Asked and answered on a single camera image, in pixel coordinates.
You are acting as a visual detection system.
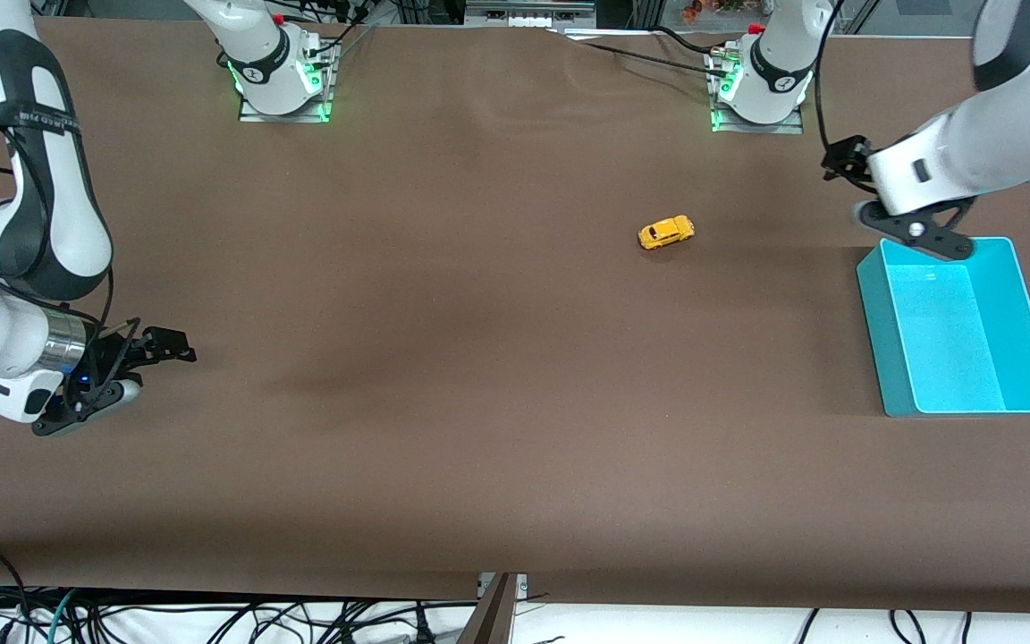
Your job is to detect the yellow beetle toy car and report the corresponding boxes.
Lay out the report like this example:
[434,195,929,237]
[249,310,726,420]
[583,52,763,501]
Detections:
[637,215,696,251]

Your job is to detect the teal plastic bin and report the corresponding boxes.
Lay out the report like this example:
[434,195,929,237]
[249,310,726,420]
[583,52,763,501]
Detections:
[856,236,1030,419]

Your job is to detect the brown table cover sheet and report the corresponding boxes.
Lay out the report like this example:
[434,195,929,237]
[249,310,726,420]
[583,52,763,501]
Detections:
[0,16,1030,614]

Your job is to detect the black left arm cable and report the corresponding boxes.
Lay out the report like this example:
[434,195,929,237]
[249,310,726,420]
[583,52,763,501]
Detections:
[814,0,879,194]

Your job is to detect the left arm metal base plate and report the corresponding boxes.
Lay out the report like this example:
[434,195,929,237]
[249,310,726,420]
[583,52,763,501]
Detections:
[710,45,806,135]

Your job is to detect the black cable across table edge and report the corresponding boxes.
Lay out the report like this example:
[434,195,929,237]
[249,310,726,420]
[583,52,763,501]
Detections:
[558,27,735,77]

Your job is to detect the green floor cable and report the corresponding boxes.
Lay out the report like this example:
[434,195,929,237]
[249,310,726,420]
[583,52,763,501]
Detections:
[48,589,80,644]

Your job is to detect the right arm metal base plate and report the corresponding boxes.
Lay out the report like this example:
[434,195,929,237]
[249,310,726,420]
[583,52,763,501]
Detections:
[238,36,337,124]

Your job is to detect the long black floor cable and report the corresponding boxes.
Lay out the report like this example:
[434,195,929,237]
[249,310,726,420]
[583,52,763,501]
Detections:
[77,597,480,644]

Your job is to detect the aluminium frame rail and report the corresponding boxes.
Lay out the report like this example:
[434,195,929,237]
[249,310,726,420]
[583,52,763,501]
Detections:
[464,0,598,28]

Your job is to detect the black base connector cables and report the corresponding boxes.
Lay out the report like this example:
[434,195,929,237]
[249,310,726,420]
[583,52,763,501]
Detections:
[287,0,382,56]

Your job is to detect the small silver bracket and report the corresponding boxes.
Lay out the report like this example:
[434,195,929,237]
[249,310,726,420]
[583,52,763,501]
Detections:
[477,572,529,598]

